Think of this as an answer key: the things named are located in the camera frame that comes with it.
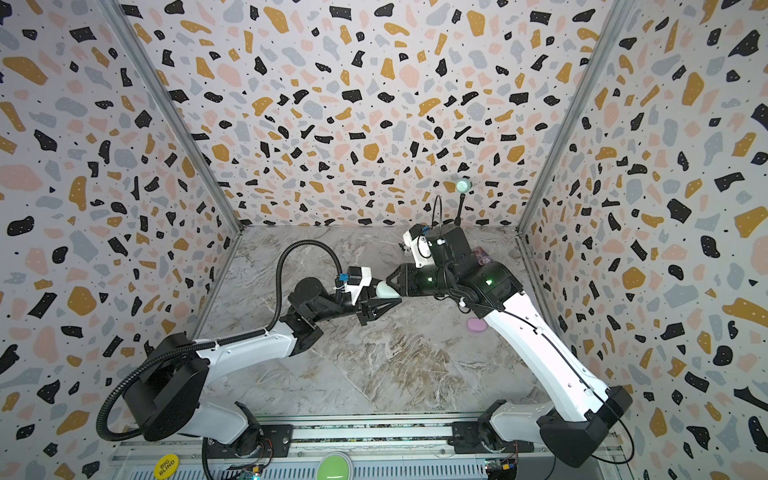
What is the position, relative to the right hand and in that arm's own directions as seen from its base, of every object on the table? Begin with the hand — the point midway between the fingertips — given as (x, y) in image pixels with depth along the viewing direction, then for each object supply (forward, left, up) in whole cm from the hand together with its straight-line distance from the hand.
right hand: (389, 277), depth 64 cm
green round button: (-32, +13, -32) cm, 46 cm away
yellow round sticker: (-32, +52, -33) cm, 69 cm away
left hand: (-1, -3, -4) cm, 5 cm away
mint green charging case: (-2, +1, -3) cm, 3 cm away
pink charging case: (+6, -26, -34) cm, 43 cm away
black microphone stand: (+34, -20, -2) cm, 40 cm away
